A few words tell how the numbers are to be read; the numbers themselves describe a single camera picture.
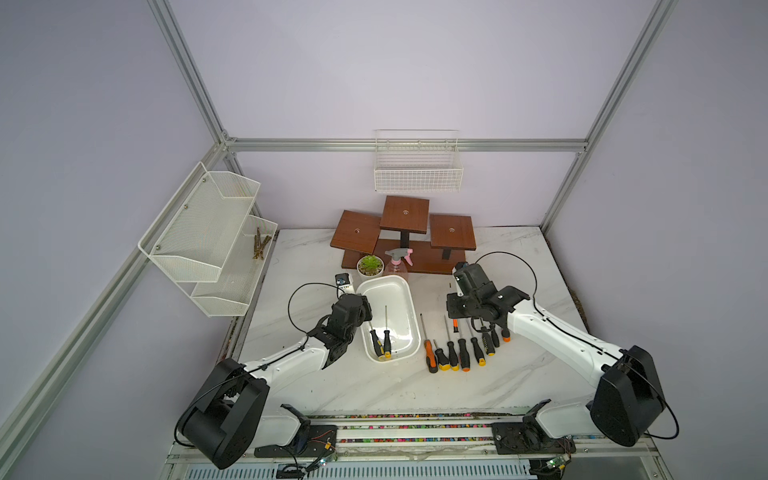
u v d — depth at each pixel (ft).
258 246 3.21
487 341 2.94
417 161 3.13
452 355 2.84
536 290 2.08
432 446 2.41
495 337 2.97
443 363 2.75
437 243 3.15
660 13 2.22
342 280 2.50
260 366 1.54
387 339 2.90
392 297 3.00
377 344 2.89
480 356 2.84
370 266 3.20
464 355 2.82
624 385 1.34
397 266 3.19
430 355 2.82
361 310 2.25
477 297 2.09
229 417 1.36
